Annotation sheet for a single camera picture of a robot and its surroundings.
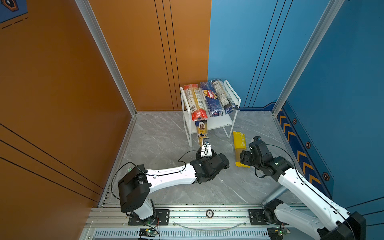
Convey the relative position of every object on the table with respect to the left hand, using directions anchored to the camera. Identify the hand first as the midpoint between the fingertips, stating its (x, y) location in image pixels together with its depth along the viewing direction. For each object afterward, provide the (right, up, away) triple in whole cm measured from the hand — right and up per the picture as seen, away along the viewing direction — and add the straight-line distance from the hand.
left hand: (207, 148), depth 80 cm
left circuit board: (-29, -39, -9) cm, 49 cm away
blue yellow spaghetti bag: (-3, +9, +1) cm, 10 cm away
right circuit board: (+33, -39, -9) cm, 52 cm away
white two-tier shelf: (+12, +14, +10) cm, 21 cm away
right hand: (+20, -4, +1) cm, 21 cm away
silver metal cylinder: (+35, -25, -2) cm, 43 cm away
